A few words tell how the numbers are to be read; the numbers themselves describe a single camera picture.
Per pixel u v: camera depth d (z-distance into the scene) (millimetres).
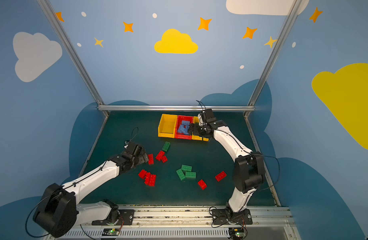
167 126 1151
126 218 738
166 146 1004
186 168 906
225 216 745
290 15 725
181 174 882
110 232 705
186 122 1111
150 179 857
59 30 759
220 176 879
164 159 937
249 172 473
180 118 1153
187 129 1046
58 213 400
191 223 733
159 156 957
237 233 715
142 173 864
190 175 882
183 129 1074
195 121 1076
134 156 678
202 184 852
